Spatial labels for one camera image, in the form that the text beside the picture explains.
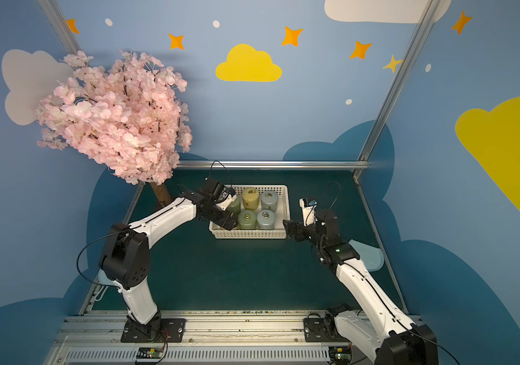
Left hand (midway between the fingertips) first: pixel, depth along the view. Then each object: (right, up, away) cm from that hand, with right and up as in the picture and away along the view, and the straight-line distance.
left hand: (228, 216), depth 92 cm
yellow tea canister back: (+9, +7, +10) cm, 15 cm away
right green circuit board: (+40, -44, -19) cm, 62 cm away
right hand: (+28, +1, -10) cm, 30 cm away
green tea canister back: (+2, +4, +8) cm, 9 cm away
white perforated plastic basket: (+24, 0, +9) cm, 26 cm away
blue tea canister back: (+17, +6, +9) cm, 21 cm away
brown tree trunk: (-29, +9, +4) cm, 31 cm away
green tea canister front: (+8, -2, +1) cm, 8 cm away
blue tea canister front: (+16, -2, +1) cm, 16 cm away
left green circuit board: (-22, -42, -20) cm, 52 cm away
